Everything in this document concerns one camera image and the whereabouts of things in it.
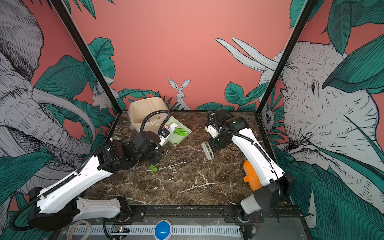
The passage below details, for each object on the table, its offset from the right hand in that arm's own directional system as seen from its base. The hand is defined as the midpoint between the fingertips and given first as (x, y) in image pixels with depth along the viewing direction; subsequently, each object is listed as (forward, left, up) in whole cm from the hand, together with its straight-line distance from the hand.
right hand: (211, 145), depth 74 cm
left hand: (-5, +24, +7) cm, 25 cm away
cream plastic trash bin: (+28, +45, -2) cm, 53 cm away
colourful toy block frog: (+18, +63, -21) cm, 69 cm away
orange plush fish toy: (-10, -24, -19) cm, 32 cm away
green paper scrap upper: (+3, +15, +8) cm, 17 cm away
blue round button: (-34, +23, -21) cm, 46 cm away
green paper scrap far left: (-3, +34, -21) cm, 40 cm away
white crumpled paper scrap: (+3, +19, +11) cm, 22 cm away
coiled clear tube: (-36, +66, -20) cm, 78 cm away
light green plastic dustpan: (-1, +18, +7) cm, 19 cm away
